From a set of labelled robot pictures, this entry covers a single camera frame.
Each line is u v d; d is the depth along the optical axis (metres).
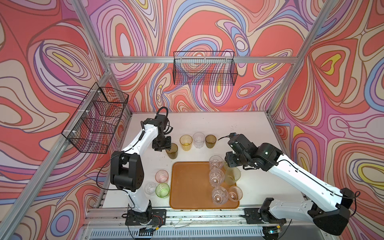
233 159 0.63
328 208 0.39
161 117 0.73
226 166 0.65
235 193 0.80
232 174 0.85
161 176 0.84
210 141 0.99
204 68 0.96
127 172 0.47
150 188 0.81
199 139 1.02
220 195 0.80
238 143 0.52
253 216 0.73
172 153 0.93
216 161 0.93
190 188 0.84
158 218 0.72
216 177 0.86
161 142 0.75
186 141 0.98
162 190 0.82
